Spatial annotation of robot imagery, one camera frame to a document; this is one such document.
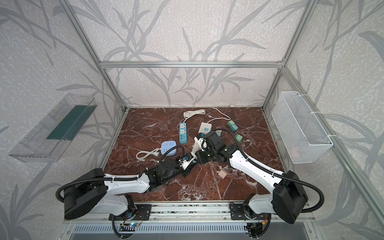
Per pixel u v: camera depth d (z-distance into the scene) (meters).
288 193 0.40
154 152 0.93
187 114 1.15
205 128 1.05
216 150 0.61
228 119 1.12
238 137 1.02
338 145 0.57
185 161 0.67
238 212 0.73
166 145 0.96
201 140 0.72
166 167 0.60
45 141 0.64
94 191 0.42
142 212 0.73
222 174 0.85
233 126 1.05
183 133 1.02
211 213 0.75
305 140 0.60
